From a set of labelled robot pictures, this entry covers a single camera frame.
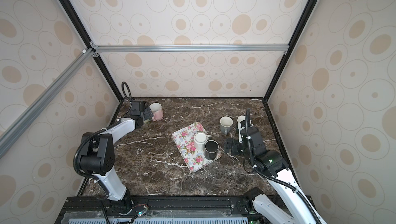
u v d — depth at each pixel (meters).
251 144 0.49
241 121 0.65
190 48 0.90
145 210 0.71
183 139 0.97
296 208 0.40
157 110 1.00
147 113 0.90
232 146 0.62
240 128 0.64
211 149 0.83
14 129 0.53
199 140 0.88
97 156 0.49
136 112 0.75
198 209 0.73
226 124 0.96
